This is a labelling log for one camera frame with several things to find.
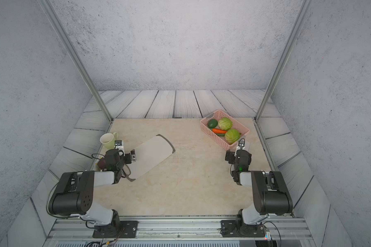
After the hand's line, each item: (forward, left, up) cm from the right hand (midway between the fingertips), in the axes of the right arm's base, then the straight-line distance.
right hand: (238, 149), depth 94 cm
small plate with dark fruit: (-9, +81, -1) cm, 81 cm away
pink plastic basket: (+10, +10, -1) cm, 14 cm away
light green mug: (+7, +81, +2) cm, 82 cm away
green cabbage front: (+11, +2, 0) cm, 11 cm away
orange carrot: (+20, +9, -5) cm, 22 cm away
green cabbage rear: (+24, +5, -2) cm, 24 cm away
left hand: (0, +67, +1) cm, 67 cm away
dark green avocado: (+24, +14, -3) cm, 28 cm away
